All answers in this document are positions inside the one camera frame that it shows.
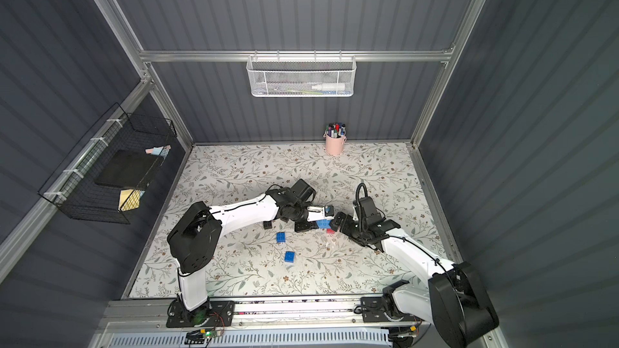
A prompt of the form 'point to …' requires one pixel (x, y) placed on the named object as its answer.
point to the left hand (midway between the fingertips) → (319, 224)
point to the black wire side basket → (72, 189)
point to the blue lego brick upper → (280, 237)
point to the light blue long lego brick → (323, 224)
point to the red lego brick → (330, 231)
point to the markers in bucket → (335, 130)
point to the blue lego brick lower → (289, 256)
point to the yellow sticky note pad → (129, 199)
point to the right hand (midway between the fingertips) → (339, 229)
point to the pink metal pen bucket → (334, 146)
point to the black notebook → (128, 168)
